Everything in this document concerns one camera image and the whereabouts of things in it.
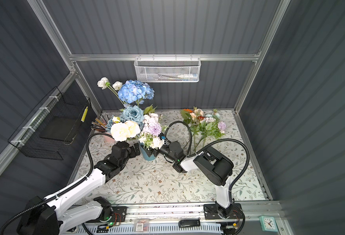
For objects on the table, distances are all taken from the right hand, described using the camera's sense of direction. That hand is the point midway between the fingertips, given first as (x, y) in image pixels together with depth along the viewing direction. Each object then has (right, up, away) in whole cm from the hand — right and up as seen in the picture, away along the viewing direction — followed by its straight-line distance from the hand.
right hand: (148, 141), depth 81 cm
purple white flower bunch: (+5, +9, -14) cm, 18 cm away
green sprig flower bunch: (+35, +8, +24) cm, 43 cm away
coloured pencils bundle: (-35, +9, +15) cm, 39 cm away
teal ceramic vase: (-1, -7, -2) cm, 7 cm away
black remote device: (+22, -37, -13) cm, 45 cm away
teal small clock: (+60, -38, -12) cm, 72 cm away
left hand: (-10, -3, +3) cm, 11 cm away
